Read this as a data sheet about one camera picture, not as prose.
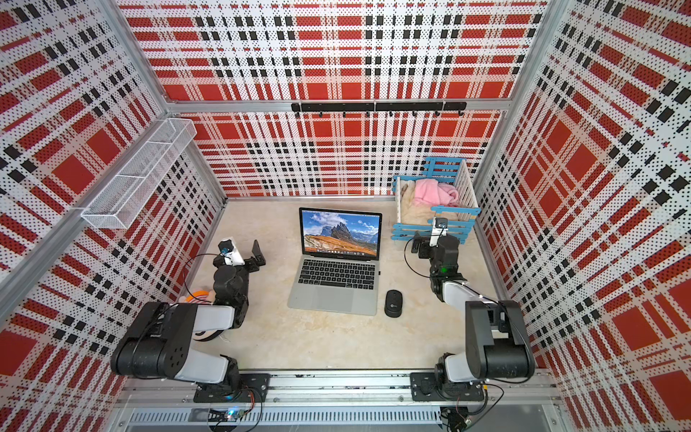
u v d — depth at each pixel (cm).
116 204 69
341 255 99
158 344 45
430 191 104
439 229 77
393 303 88
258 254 82
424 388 72
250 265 80
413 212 106
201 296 86
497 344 44
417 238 81
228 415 69
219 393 68
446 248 68
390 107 89
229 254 74
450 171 115
